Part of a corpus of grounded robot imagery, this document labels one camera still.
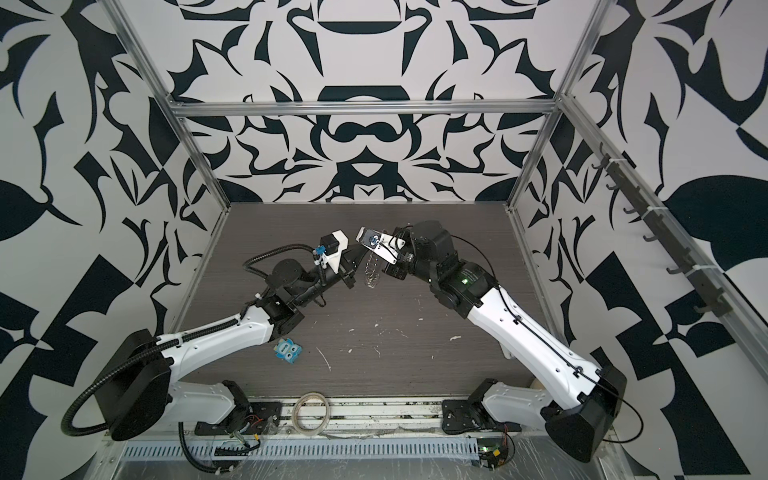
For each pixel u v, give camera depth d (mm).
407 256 574
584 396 384
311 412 762
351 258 641
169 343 449
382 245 542
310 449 649
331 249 573
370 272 627
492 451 713
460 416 743
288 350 833
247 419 718
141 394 407
